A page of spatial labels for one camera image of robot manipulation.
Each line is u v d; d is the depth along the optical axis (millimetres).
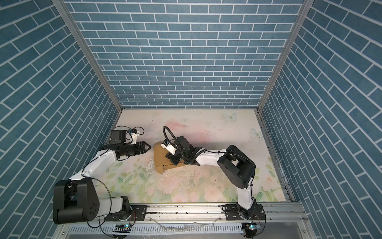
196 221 724
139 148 766
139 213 736
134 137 785
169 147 783
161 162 845
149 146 857
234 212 741
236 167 513
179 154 706
